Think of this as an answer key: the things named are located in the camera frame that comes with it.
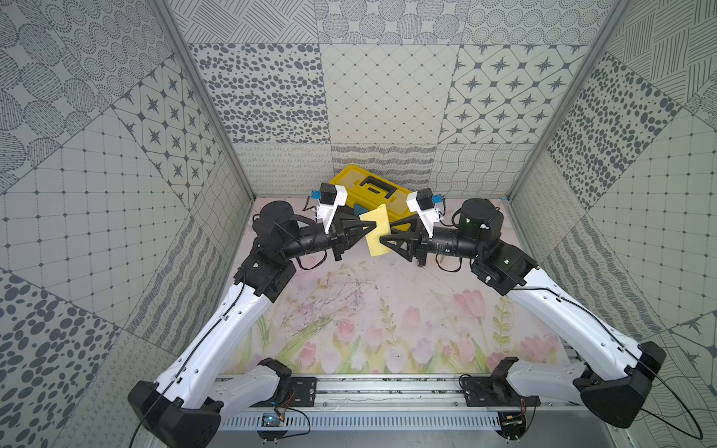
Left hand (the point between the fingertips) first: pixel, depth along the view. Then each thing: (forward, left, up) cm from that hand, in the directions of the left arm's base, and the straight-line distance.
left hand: (372, 217), depth 56 cm
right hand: (0, -3, -6) cm, 6 cm away
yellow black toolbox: (+37, +2, -27) cm, 45 cm away
